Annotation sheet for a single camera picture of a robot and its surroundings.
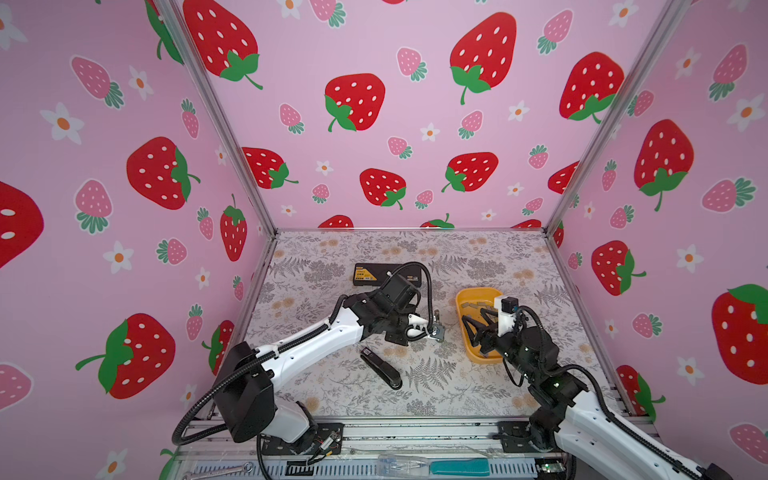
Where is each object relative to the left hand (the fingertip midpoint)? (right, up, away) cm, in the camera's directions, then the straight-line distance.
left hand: (418, 319), depth 79 cm
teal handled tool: (+11, -33, -10) cm, 36 cm away
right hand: (+14, +2, -3) cm, 14 cm away
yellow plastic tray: (+19, +2, +20) cm, 27 cm away
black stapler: (-9, -15, +2) cm, 18 cm away
